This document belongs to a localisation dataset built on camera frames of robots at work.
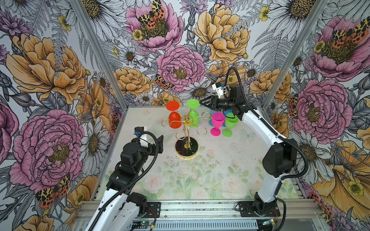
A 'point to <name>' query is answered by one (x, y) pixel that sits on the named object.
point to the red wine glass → (175, 121)
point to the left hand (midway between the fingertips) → (154, 140)
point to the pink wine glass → (218, 119)
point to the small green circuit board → (144, 223)
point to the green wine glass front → (230, 123)
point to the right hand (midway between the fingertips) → (202, 107)
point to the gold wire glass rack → (186, 146)
